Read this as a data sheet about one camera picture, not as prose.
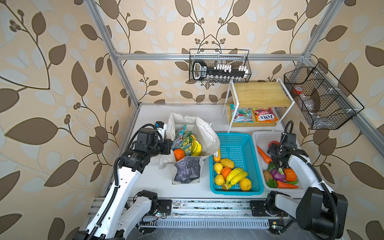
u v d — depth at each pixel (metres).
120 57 0.91
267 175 0.79
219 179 0.79
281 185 0.76
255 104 0.75
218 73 0.84
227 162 0.85
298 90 0.81
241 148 0.96
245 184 0.77
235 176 0.77
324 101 0.74
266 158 0.89
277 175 0.80
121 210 0.40
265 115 0.89
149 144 0.55
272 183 0.75
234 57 0.91
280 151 0.63
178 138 0.82
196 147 0.88
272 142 0.94
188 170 0.72
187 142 0.85
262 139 0.94
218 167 0.84
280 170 0.79
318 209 0.41
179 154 0.78
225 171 0.81
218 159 0.87
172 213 0.72
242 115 0.89
